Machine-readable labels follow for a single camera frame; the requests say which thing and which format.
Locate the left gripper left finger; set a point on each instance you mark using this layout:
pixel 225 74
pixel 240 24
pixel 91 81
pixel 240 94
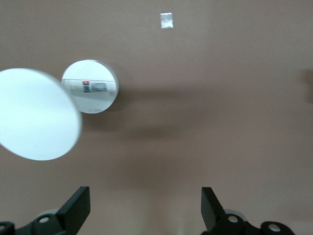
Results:
pixel 73 210

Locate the clear tape patch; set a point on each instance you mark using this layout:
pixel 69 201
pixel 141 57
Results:
pixel 167 20

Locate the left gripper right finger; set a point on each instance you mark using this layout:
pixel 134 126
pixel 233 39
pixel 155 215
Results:
pixel 212 213

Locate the brown table cover sheet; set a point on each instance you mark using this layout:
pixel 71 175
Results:
pixel 195 73

